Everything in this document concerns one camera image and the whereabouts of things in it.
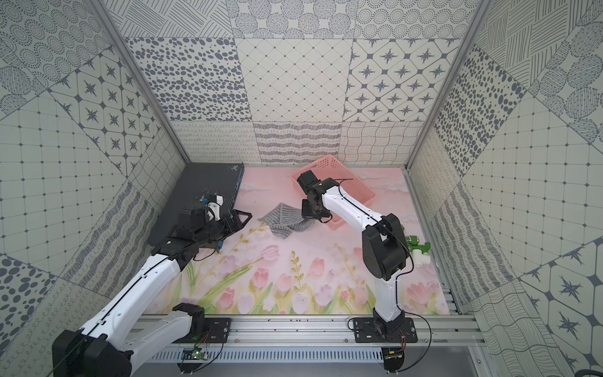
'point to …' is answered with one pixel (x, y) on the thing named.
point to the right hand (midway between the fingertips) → (312, 217)
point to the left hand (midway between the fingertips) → (240, 212)
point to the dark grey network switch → (198, 181)
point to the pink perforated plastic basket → (330, 168)
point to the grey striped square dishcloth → (283, 220)
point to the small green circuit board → (194, 353)
